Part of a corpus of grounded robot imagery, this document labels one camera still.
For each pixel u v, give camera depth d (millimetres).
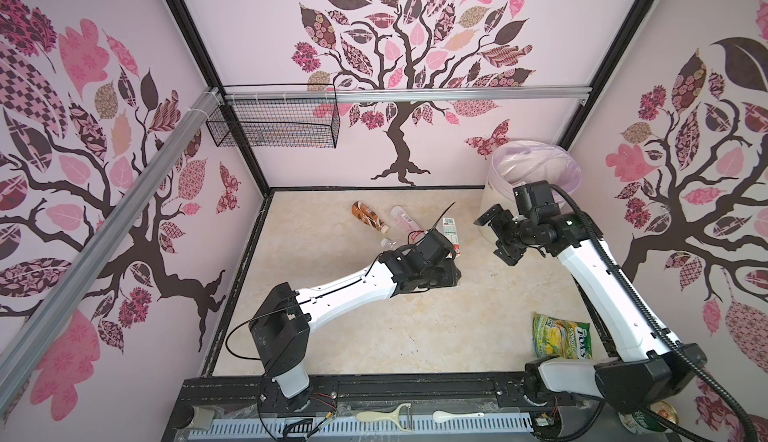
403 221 1037
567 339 794
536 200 550
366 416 715
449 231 796
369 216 1053
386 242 1015
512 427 697
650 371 369
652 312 412
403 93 932
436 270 665
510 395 730
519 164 1012
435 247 586
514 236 606
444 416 710
